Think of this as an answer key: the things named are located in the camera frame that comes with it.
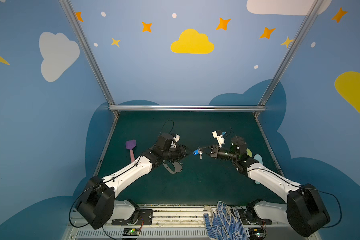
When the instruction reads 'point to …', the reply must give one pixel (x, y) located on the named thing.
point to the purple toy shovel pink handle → (130, 145)
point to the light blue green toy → (257, 157)
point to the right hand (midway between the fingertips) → (201, 148)
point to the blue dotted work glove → (225, 225)
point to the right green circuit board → (256, 233)
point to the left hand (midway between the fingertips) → (193, 153)
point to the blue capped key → (198, 151)
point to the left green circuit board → (131, 232)
